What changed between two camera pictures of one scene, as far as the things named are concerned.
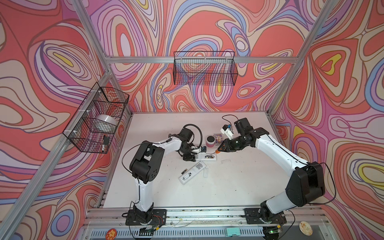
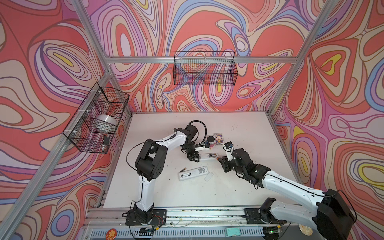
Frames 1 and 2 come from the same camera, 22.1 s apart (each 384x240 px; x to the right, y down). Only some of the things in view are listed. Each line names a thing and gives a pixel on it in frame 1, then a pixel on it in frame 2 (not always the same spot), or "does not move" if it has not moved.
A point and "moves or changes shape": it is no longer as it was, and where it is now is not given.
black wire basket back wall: [205, 68] does not move
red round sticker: [111, 234] does not move
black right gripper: [227, 146] → [224, 164]
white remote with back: [187, 176] moves or changes shape
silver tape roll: [105, 123] does not move
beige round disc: [305, 228] does not move
